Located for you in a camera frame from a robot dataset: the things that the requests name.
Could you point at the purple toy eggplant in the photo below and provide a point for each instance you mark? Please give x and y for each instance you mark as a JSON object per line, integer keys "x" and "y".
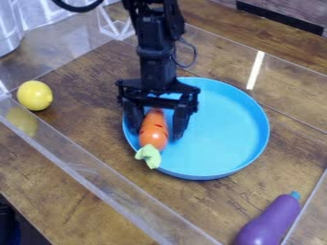
{"x": 268, "y": 228}

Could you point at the dark furniture edge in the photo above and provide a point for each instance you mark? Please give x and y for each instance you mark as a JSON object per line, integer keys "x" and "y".
{"x": 302, "y": 14}

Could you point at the grey patterned curtain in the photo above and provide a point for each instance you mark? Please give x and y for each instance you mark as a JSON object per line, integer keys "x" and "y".
{"x": 30, "y": 16}

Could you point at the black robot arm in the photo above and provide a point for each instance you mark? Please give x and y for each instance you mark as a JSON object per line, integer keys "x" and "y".
{"x": 160, "y": 27}

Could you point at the yellow toy lemon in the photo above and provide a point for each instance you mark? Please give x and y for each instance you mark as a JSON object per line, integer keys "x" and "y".
{"x": 35, "y": 95}

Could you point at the orange toy carrot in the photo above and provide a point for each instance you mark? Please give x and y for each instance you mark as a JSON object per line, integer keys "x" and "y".
{"x": 153, "y": 138}

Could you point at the blue round tray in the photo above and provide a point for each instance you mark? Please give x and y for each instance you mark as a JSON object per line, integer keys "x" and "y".
{"x": 226, "y": 137}

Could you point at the clear acrylic barrier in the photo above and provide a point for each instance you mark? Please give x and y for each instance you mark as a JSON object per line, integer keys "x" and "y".
{"x": 165, "y": 225}

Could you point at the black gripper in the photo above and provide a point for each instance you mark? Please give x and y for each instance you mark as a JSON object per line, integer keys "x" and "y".
{"x": 158, "y": 89}

